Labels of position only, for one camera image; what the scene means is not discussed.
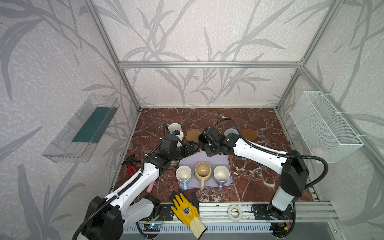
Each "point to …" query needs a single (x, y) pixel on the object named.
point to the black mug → (202, 141)
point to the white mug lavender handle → (221, 174)
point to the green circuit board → (153, 227)
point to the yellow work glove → (189, 214)
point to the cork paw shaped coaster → (193, 135)
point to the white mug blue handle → (183, 174)
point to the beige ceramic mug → (203, 173)
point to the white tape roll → (233, 219)
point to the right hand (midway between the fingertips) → (208, 144)
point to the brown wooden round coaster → (249, 134)
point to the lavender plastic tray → (214, 161)
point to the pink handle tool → (150, 187)
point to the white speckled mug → (176, 129)
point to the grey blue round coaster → (230, 130)
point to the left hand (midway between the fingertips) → (196, 144)
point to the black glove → (194, 198)
